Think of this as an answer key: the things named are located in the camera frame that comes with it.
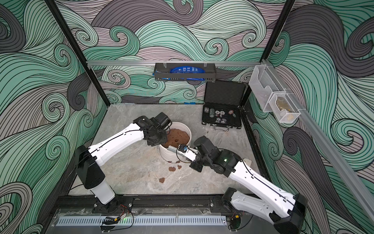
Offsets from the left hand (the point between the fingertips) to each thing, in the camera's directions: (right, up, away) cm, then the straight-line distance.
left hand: (165, 139), depth 80 cm
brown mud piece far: (+4, -19, +6) cm, 20 cm away
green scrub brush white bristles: (+5, -2, -11) cm, 12 cm away
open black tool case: (+41, +20, +33) cm, 56 cm away
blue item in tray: (+13, +43, +13) cm, 47 cm away
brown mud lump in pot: (+5, 0, +9) cm, 10 cm away
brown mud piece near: (-2, -23, +2) cm, 24 cm away
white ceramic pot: (+3, -12, +7) cm, 14 cm away
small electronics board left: (-27, -39, -10) cm, 49 cm away
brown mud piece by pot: (+8, -18, +7) cm, 21 cm away
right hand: (+14, -7, -7) cm, 17 cm away
